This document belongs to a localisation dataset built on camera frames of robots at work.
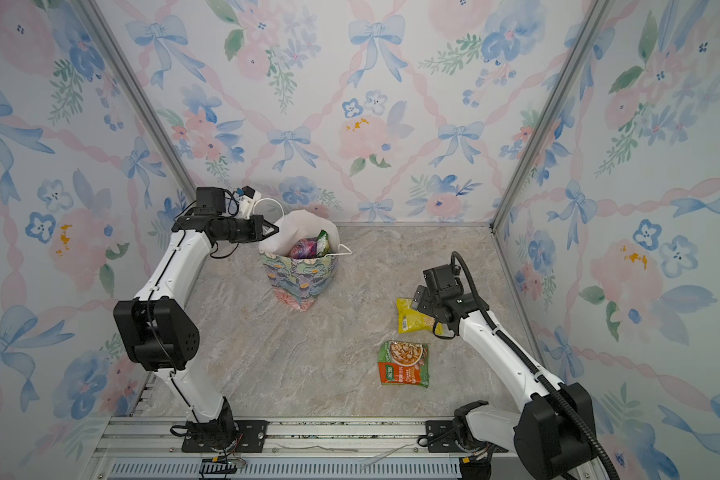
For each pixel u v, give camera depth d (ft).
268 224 2.69
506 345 1.59
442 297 2.04
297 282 2.79
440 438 2.35
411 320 2.93
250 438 2.44
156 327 1.56
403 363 2.80
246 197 2.55
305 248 2.90
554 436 1.59
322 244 2.96
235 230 2.40
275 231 2.77
